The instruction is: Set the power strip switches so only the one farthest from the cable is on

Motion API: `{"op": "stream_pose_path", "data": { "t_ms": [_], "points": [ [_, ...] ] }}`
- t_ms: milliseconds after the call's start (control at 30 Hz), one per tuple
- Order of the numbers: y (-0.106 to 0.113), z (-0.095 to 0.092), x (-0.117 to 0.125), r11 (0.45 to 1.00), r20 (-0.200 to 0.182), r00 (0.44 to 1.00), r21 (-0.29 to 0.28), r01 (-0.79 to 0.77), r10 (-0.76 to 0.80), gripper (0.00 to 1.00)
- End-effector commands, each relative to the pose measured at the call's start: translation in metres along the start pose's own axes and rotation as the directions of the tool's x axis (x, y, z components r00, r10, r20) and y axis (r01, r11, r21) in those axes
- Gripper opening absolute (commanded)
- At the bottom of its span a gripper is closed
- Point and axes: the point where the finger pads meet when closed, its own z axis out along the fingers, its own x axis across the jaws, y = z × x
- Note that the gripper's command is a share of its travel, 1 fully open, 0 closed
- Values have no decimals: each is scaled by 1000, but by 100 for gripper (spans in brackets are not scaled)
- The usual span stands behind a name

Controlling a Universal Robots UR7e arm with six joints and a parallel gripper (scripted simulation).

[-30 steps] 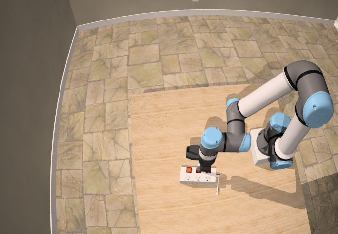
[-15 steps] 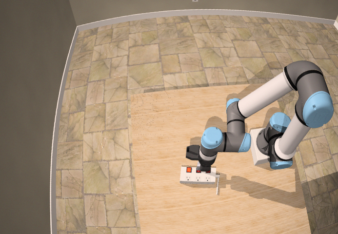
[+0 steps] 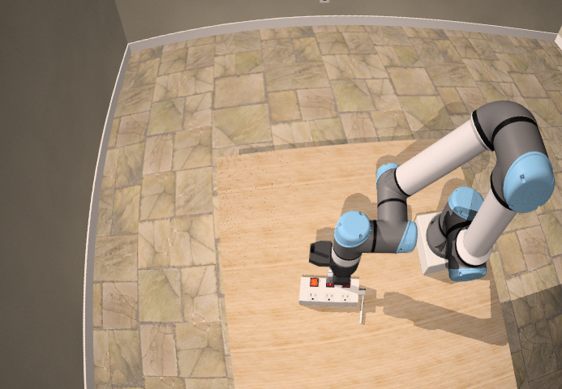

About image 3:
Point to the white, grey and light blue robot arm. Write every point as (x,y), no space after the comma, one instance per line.
(522,168)

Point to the white power strip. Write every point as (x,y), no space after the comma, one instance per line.
(317,292)

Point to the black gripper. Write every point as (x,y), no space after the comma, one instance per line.
(322,255)

